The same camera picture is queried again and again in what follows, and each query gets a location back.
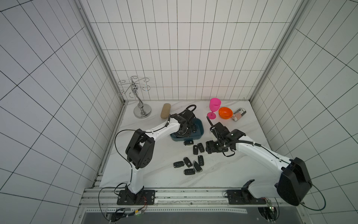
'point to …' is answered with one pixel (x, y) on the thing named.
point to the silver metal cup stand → (142, 110)
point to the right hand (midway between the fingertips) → (210, 146)
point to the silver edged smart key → (197, 167)
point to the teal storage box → (197, 134)
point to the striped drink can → (238, 114)
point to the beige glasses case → (165, 110)
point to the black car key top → (188, 142)
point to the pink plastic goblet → (215, 104)
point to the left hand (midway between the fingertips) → (182, 136)
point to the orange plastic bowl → (225, 113)
